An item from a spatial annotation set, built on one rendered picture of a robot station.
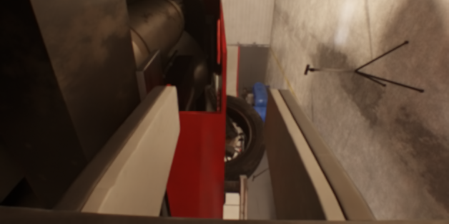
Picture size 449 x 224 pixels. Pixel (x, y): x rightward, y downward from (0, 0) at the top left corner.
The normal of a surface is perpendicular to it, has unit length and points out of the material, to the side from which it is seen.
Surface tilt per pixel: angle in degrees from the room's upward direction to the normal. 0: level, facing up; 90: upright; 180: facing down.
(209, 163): 92
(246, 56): 90
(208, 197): 92
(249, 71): 90
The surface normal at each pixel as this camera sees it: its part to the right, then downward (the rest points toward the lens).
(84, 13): 1.00, 0.03
